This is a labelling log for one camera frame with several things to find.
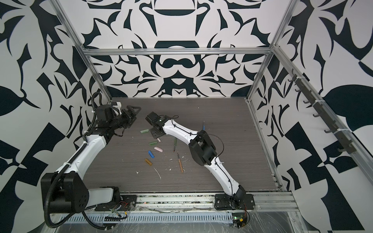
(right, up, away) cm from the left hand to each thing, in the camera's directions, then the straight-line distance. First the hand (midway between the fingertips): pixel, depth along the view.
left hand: (138, 109), depth 80 cm
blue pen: (+38, -11, +24) cm, 47 cm away
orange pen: (+23, -33, +5) cm, 41 cm away
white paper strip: (+11, -39, +3) cm, 40 cm away
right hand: (+7, -14, +15) cm, 22 cm away
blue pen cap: (+4, -28, +11) cm, 30 cm away
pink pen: (+8, -20, +16) cm, 27 cm away
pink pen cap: (+8, -25, +13) cm, 29 cm away
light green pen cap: (-2, -14, +19) cm, 24 cm away
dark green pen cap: (+5, -22, +13) cm, 26 cm away
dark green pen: (+19, -20, +16) cm, 32 cm away
